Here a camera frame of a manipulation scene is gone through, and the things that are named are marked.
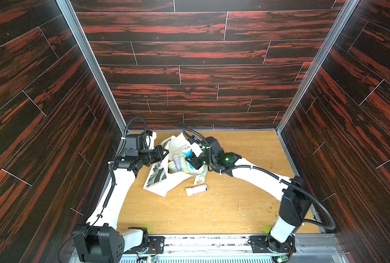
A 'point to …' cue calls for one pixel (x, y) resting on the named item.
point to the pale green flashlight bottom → (184, 167)
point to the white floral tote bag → (159, 180)
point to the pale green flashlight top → (172, 168)
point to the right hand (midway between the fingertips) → (191, 153)
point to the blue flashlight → (188, 151)
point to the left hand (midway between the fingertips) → (169, 151)
